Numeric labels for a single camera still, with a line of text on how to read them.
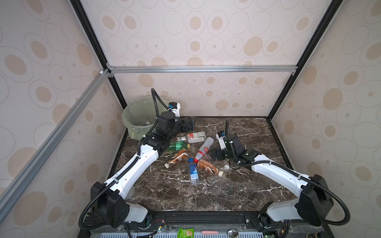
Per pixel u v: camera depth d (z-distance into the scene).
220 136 0.73
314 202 0.41
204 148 0.97
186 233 0.69
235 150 0.62
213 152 0.74
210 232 0.73
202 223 0.74
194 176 0.84
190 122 0.66
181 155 0.92
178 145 0.97
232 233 0.72
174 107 0.64
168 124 0.55
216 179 0.83
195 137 1.00
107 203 0.39
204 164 0.88
